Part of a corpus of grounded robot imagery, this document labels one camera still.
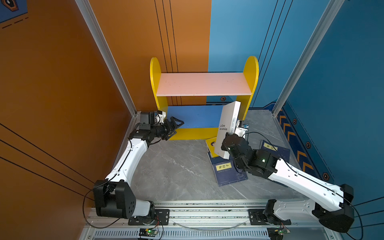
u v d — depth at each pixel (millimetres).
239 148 474
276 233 700
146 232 713
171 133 714
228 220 737
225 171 850
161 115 751
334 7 696
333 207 388
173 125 695
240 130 589
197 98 1172
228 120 736
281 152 987
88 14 710
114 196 408
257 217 729
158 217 729
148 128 621
